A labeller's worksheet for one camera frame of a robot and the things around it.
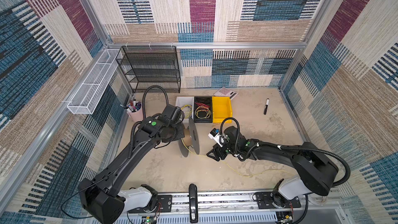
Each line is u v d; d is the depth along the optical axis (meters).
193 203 0.70
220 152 0.75
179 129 0.68
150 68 1.09
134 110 0.96
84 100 0.89
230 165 0.79
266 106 1.09
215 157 0.76
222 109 1.08
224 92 1.18
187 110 1.04
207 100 1.11
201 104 1.02
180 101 1.11
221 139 0.76
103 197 0.37
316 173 0.44
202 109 1.05
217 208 0.73
